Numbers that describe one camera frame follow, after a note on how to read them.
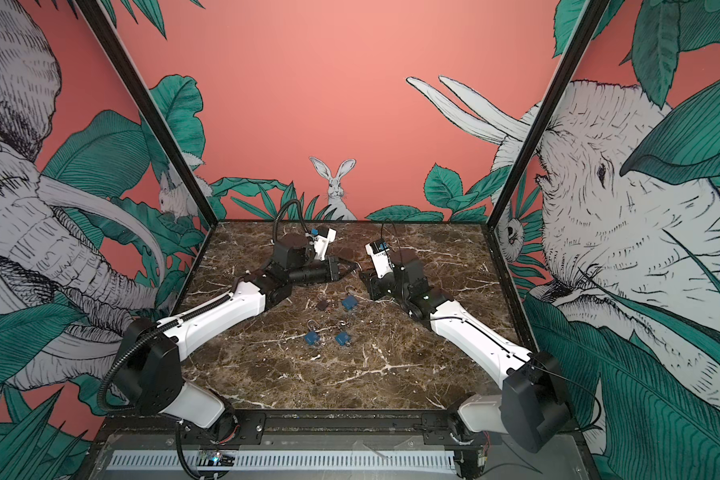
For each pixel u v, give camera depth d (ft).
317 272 2.30
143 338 1.40
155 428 2.45
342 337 2.94
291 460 2.30
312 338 2.92
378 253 2.28
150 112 2.82
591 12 2.25
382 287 2.33
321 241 2.41
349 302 3.21
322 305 3.20
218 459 2.30
